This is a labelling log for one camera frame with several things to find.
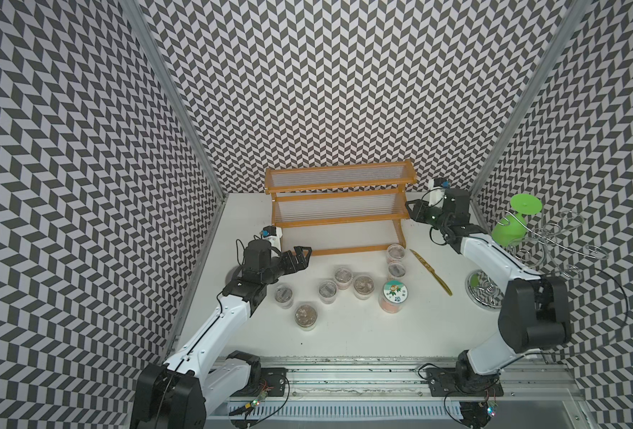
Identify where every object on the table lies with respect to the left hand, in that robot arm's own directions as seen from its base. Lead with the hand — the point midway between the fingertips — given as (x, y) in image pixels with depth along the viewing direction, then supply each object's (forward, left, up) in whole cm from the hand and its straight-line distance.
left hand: (301, 254), depth 82 cm
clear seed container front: (-16, -2, -10) cm, 19 cm away
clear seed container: (-9, +6, -10) cm, 14 cm away
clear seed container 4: (0, -32, -11) cm, 33 cm away
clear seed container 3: (+6, -32, -10) cm, 34 cm away
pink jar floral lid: (-10, -28, -8) cm, 31 cm away
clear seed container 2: (-3, -13, -10) cm, 17 cm away
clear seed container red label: (-8, -8, -10) cm, 15 cm away
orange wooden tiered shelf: (+18, -15, +8) cm, 25 cm away
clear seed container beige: (-6, -20, -10) cm, 23 cm away
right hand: (+16, -36, +4) cm, 39 cm away
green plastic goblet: (+4, -63, +6) cm, 63 cm away
